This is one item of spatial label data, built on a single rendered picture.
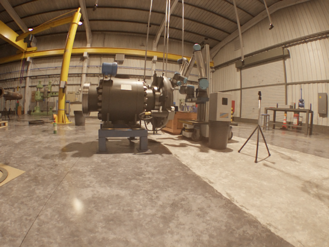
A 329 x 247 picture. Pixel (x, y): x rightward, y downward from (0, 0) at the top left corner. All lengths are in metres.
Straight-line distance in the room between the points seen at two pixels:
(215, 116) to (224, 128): 0.65
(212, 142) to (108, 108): 1.38
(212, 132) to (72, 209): 1.74
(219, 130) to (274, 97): 8.54
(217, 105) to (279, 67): 8.27
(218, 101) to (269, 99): 8.08
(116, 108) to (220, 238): 1.57
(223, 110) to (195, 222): 2.17
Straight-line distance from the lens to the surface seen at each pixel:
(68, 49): 5.48
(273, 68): 10.66
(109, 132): 1.62
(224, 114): 2.63
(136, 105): 1.76
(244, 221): 0.75
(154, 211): 0.73
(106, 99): 1.71
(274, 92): 10.26
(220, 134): 1.94
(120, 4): 11.62
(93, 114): 7.92
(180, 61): 3.01
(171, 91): 1.83
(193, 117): 3.18
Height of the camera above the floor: 0.46
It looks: 5 degrees down
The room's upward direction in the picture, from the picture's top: 2 degrees clockwise
